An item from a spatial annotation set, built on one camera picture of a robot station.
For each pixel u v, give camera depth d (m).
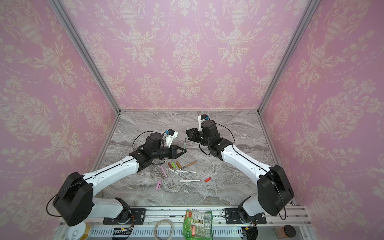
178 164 0.92
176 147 0.74
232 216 0.73
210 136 0.61
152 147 0.65
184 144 0.79
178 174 0.87
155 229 0.70
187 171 0.89
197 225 0.70
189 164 0.92
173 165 0.92
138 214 0.74
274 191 0.42
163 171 0.89
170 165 0.92
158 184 0.84
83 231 0.66
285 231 0.62
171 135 0.74
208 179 0.86
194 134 0.71
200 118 0.75
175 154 0.73
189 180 0.86
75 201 0.41
